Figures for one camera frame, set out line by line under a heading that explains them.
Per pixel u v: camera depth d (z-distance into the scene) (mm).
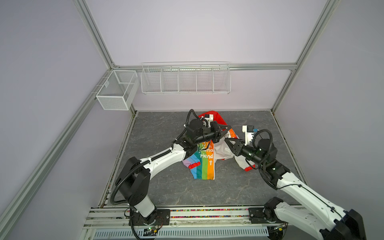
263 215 728
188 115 598
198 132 620
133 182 439
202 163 910
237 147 639
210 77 1038
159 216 739
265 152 542
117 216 754
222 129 712
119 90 1025
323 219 427
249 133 651
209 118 733
